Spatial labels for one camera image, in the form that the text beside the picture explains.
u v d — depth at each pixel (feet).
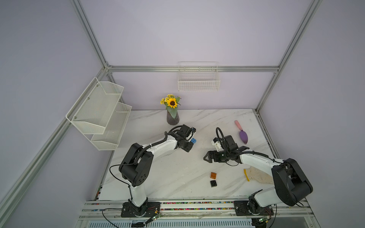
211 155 2.62
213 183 2.63
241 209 2.40
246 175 2.81
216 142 2.74
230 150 2.34
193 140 3.27
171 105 2.98
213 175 2.75
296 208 2.47
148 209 2.41
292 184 1.44
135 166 1.57
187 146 2.71
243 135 3.40
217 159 2.57
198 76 3.12
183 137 2.26
